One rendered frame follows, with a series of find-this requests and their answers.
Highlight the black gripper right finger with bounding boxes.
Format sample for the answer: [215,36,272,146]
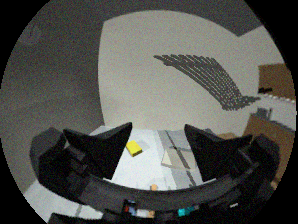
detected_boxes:
[184,124,254,183]

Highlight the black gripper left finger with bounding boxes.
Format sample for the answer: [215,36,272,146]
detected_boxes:
[63,123,132,180]

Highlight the tan flat bar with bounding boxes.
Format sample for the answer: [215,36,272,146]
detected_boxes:
[148,185,157,217]

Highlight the yellow flat block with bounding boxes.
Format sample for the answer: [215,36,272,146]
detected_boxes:
[126,141,142,156]

